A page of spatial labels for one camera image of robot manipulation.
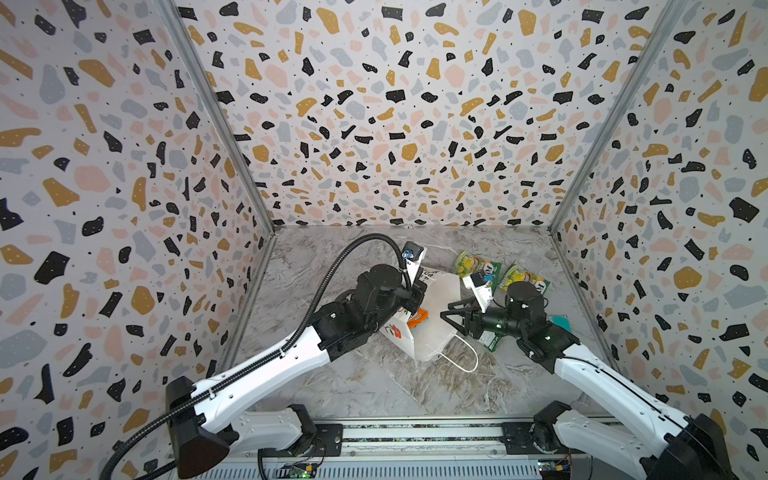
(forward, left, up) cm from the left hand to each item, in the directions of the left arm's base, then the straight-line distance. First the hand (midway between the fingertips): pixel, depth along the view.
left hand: (423, 265), depth 66 cm
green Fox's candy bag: (+24, -19, -32) cm, 45 cm away
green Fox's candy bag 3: (-3, -22, -33) cm, 40 cm away
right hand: (-5, -5, -12) cm, 14 cm away
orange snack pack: (+2, -2, -27) cm, 27 cm away
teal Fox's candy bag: (+3, -47, -34) cm, 58 cm away
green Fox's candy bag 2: (+20, -36, -32) cm, 52 cm away
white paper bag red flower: (-5, -4, -26) cm, 27 cm away
